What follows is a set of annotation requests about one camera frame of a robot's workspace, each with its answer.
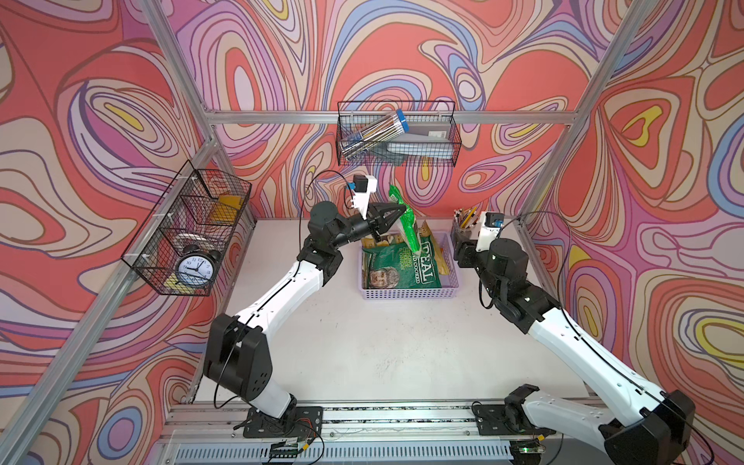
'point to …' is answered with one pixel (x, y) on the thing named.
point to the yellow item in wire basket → (225, 211)
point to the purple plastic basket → (448, 289)
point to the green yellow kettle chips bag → (369, 243)
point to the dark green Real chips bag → (392, 266)
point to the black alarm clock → (195, 268)
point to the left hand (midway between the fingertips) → (405, 211)
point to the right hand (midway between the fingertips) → (466, 240)
